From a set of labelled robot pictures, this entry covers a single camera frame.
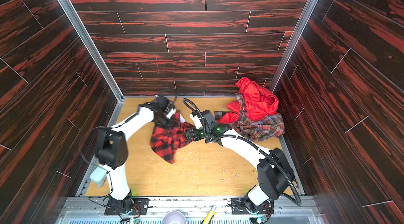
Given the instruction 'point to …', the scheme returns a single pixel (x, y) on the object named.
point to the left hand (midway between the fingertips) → (172, 126)
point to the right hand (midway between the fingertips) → (193, 130)
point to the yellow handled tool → (210, 214)
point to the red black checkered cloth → (166, 141)
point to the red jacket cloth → (258, 103)
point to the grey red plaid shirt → (256, 129)
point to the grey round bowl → (174, 217)
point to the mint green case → (98, 175)
